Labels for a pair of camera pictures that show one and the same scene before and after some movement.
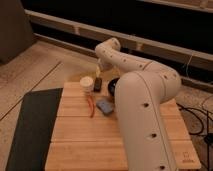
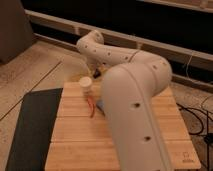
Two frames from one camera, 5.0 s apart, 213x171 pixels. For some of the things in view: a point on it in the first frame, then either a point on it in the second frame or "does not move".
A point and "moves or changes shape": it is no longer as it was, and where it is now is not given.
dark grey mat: [33, 130] does not move
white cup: [86, 84] does not move
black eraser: [98, 84] moves or changes shape
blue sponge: [105, 107] does not move
